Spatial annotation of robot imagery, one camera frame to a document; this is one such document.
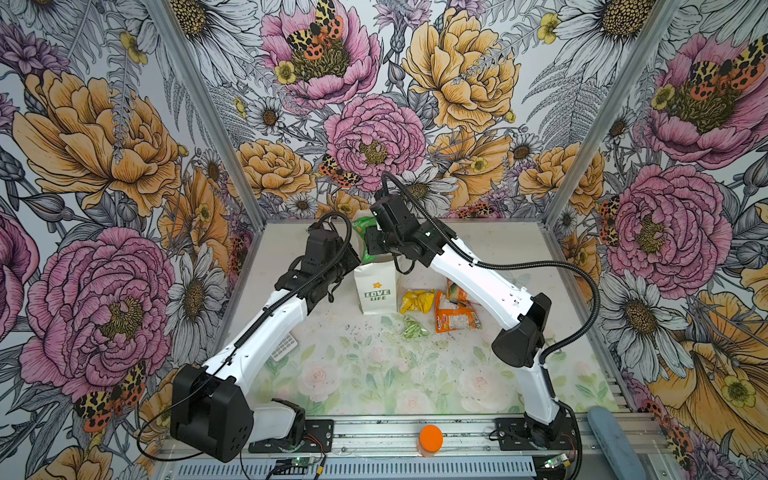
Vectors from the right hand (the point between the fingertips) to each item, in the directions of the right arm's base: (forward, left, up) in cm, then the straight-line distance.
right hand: (375, 244), depth 79 cm
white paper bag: (-5, 0, -11) cm, 12 cm away
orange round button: (-41, -12, -18) cm, 46 cm away
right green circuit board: (-45, -42, -28) cm, 68 cm away
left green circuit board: (-43, +18, -27) cm, 54 cm away
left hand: (-1, +5, -5) cm, 7 cm away
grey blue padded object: (-46, -56, -26) cm, 77 cm away
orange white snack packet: (-9, -21, -22) cm, 32 cm away
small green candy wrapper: (-13, -10, -24) cm, 29 cm away
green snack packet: (+2, +3, +5) cm, 7 cm away
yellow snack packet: (-6, -11, -18) cm, 23 cm away
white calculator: (-15, +27, -26) cm, 40 cm away
